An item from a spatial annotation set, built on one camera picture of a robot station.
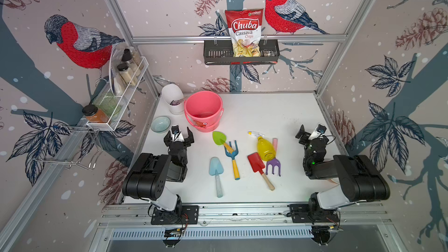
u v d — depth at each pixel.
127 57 0.79
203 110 1.10
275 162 0.88
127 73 0.76
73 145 0.57
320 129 0.76
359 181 0.46
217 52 0.95
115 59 0.67
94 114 0.59
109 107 0.66
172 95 1.05
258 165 0.88
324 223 0.71
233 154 0.88
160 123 1.01
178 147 0.71
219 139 0.98
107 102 0.70
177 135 0.75
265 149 0.95
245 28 0.81
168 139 0.81
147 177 0.46
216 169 0.87
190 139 0.83
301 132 0.83
